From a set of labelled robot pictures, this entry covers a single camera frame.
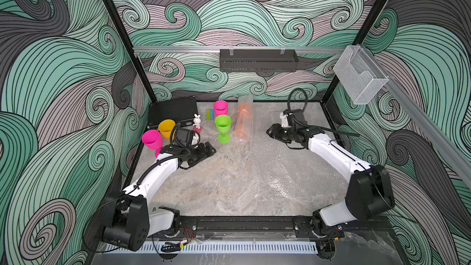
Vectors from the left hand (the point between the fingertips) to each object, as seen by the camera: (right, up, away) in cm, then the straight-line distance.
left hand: (209, 152), depth 84 cm
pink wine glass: (+4, +21, +16) cm, 27 cm away
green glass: (+6, +13, +11) cm, 18 cm away
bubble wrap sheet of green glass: (+34, -12, +2) cm, 36 cm away
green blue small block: (-3, +18, +27) cm, 33 cm away
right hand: (+27, +9, +3) cm, 29 cm away
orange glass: (+18, +15, +19) cm, 30 cm away
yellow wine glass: (-22, +11, +4) cm, 25 cm away
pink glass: (-25, +6, -2) cm, 26 cm away
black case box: (-22, +21, +32) cm, 44 cm away
